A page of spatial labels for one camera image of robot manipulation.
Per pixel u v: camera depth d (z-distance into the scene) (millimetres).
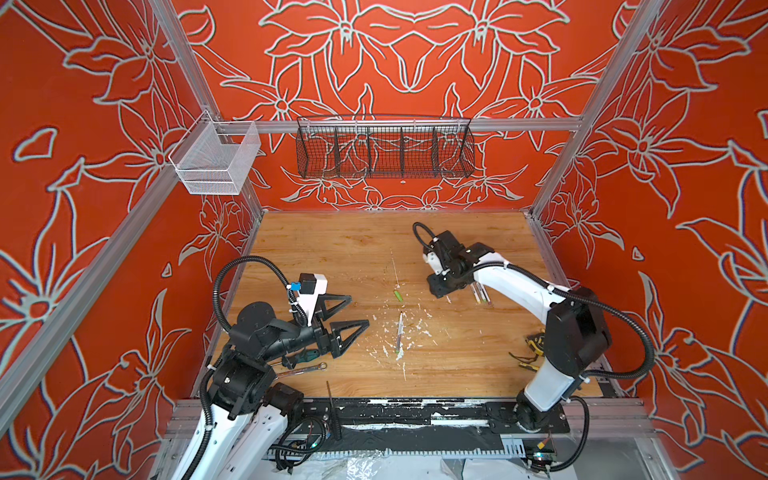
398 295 948
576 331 455
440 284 777
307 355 788
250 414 473
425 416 743
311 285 517
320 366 812
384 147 978
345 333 521
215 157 941
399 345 850
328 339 510
